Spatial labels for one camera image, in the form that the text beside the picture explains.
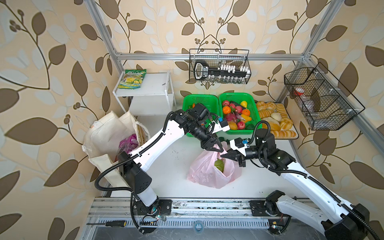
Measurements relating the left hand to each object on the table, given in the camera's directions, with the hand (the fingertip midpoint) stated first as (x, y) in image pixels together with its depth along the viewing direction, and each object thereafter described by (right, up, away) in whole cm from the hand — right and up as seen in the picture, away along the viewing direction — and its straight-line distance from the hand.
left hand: (222, 147), depth 65 cm
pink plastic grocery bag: (-9, -11, +3) cm, 15 cm away
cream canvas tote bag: (-63, 0, +16) cm, 65 cm away
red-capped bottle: (+45, +27, +16) cm, 55 cm away
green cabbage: (+1, -13, +16) cm, 21 cm away
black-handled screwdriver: (-49, -37, +5) cm, 61 cm away
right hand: (0, -4, +2) cm, 4 cm away
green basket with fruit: (+21, +18, +47) cm, 54 cm away
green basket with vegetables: (-1, +26, +52) cm, 58 cm away
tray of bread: (+49, +8, +40) cm, 63 cm away
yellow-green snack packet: (-48, +35, +20) cm, 63 cm away
